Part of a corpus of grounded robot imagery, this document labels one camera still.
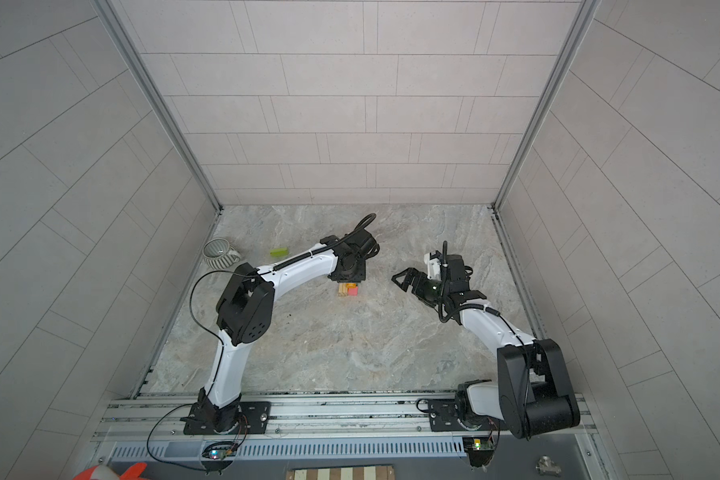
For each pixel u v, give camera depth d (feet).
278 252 3.35
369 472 2.07
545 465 2.10
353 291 3.01
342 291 2.98
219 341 1.79
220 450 2.11
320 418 2.37
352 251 2.26
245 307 1.70
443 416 2.33
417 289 2.46
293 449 3.45
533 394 1.34
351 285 2.92
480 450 2.22
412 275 2.53
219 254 3.25
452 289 2.19
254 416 2.33
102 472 1.94
